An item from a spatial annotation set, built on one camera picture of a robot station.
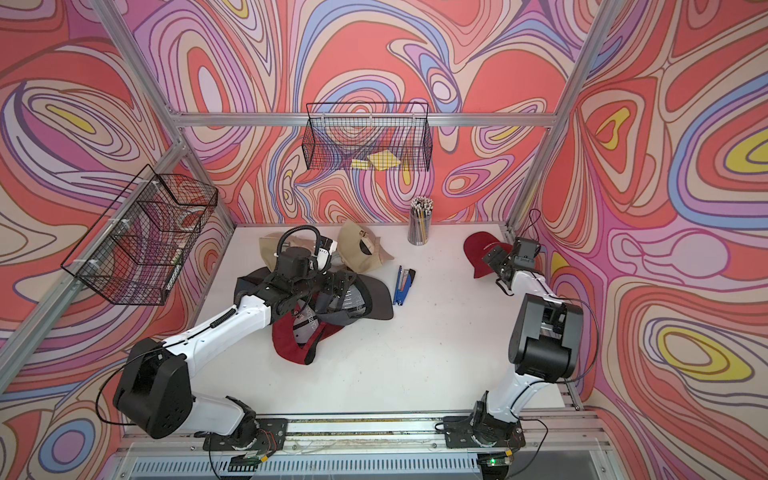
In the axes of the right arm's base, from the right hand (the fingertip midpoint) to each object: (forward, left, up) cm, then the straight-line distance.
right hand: (497, 267), depth 96 cm
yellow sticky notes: (+23, +38, +26) cm, 51 cm away
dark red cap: (+15, +2, -7) cm, 17 cm away
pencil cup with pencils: (+19, +23, +10) cm, 32 cm away
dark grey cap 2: (-2, +82, -1) cm, 82 cm away
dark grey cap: (-6, +43, -5) cm, 44 cm away
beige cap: (+11, +46, -2) cm, 47 cm away
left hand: (-7, +48, +11) cm, 49 cm away
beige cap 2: (+12, +77, +2) cm, 78 cm away
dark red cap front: (-18, +65, -7) cm, 67 cm away
